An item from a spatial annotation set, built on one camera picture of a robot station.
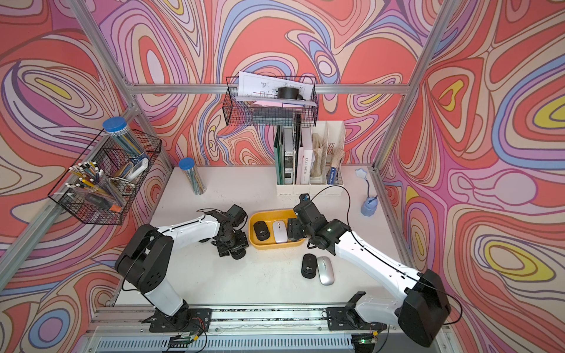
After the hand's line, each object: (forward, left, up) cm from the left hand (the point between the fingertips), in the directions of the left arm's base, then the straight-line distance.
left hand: (243, 249), depth 90 cm
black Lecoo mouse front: (+8, -7, +2) cm, 11 cm away
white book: (+32, -27, +17) cm, 45 cm away
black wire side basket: (+13, +38, +31) cm, 51 cm away
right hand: (+2, -22, +14) cm, 26 cm away
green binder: (+29, -15, +26) cm, 42 cm away
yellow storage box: (+15, -10, +1) cm, 19 cm away
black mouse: (-7, -27, +2) cm, 28 cm away
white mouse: (+7, -15, +2) cm, 17 cm away
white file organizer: (+51, -42, +22) cm, 69 cm away
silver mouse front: (-9, -33, 0) cm, 34 cm away
